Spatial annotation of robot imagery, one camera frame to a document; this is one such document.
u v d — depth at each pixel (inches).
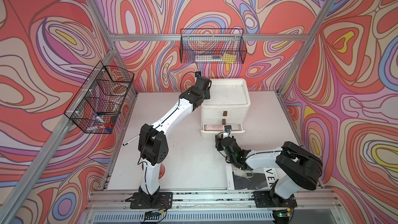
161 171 32.8
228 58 34.0
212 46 37.9
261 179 30.2
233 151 26.5
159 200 28.4
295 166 18.3
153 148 19.7
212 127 37.3
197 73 29.5
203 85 25.7
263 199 28.5
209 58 32.3
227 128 30.4
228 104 31.9
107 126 25.2
